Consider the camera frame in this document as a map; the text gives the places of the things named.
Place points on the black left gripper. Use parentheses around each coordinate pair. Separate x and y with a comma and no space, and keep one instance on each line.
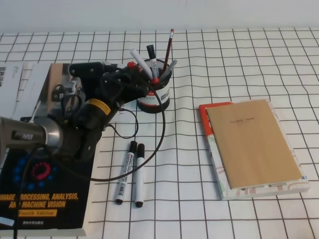
(116,89)

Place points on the red and black pen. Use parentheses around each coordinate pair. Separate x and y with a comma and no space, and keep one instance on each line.
(132,66)

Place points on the white grey marker in holder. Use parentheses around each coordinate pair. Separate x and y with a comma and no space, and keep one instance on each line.
(141,63)

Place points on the black cap marker in holder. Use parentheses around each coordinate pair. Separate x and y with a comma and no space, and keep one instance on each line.
(153,61)

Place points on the red cap pen in holder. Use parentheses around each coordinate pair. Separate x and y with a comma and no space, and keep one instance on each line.
(155,81)

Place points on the grey pen in holder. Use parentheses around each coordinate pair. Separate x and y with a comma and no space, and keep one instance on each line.
(168,70)

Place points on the black mesh pen holder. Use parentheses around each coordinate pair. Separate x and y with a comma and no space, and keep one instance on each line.
(150,104)

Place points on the red pencil with eraser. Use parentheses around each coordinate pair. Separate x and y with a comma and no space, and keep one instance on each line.
(168,49)

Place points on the robot photo brochure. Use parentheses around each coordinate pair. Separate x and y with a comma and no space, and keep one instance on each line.
(48,90)

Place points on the plain white black cap marker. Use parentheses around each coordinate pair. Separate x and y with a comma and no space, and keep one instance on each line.
(139,178)

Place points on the labelled black cap whiteboard marker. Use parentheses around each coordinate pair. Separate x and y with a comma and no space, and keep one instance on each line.
(127,168)

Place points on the white paper leaflet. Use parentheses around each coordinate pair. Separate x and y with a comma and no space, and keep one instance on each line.
(10,75)

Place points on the brown kraft classic notebook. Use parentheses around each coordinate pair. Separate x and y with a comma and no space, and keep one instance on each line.
(251,145)

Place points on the red and white book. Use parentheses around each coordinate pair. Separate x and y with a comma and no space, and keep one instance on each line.
(226,192)

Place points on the black image processing textbook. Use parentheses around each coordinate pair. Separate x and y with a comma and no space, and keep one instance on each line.
(53,202)

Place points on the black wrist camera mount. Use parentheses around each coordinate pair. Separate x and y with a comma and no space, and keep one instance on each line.
(90,74)

